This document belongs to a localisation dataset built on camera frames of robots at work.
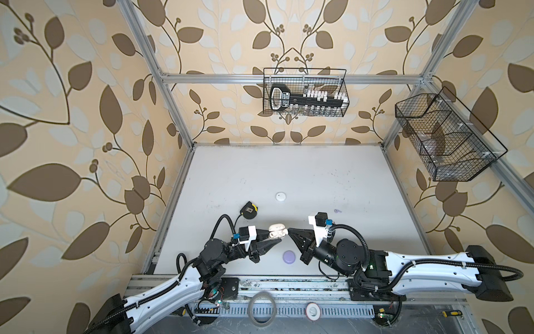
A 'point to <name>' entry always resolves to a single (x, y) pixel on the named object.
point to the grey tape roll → (250, 309)
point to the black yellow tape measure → (249, 211)
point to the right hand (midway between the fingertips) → (288, 234)
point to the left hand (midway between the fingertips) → (279, 236)
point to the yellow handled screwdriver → (452, 313)
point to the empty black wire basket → (453, 145)
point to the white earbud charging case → (280, 196)
